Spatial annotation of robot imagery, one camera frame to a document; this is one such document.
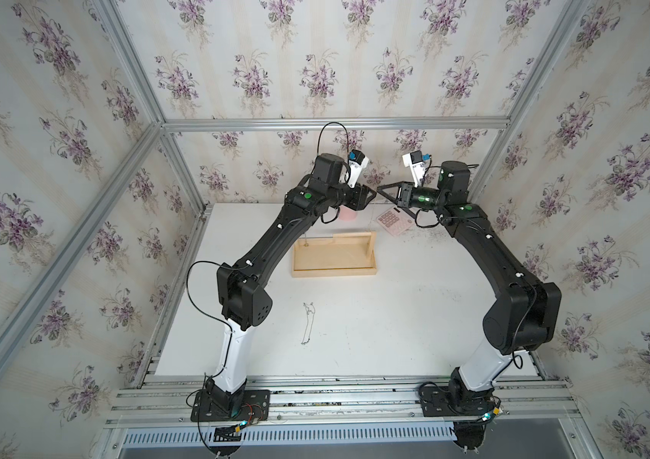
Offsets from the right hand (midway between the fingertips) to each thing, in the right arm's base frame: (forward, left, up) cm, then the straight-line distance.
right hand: (384, 191), depth 77 cm
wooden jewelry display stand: (+2, +10, -34) cm, 35 cm away
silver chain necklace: (-24, +21, -34) cm, 47 cm away
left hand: (+2, +3, -2) cm, 4 cm away
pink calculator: (+19, -11, -33) cm, 39 cm away
